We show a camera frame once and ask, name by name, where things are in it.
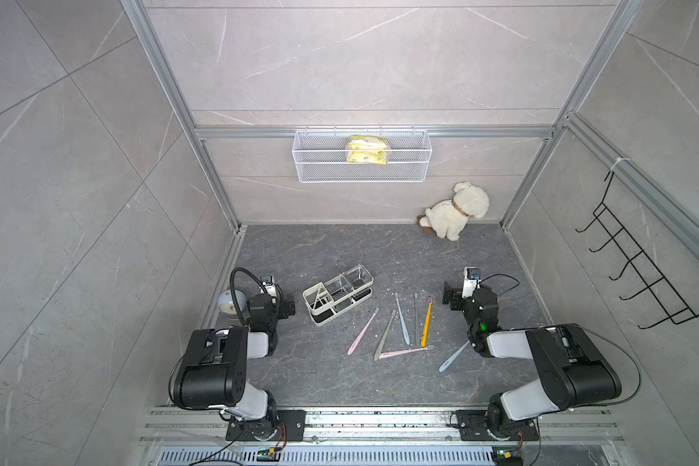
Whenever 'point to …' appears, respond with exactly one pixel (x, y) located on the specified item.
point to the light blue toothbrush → (405, 328)
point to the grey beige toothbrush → (380, 344)
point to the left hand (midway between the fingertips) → (275, 290)
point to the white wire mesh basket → (320, 156)
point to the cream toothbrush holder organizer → (325, 300)
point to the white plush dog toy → (449, 217)
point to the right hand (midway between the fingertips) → (462, 281)
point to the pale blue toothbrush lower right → (451, 358)
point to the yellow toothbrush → (427, 322)
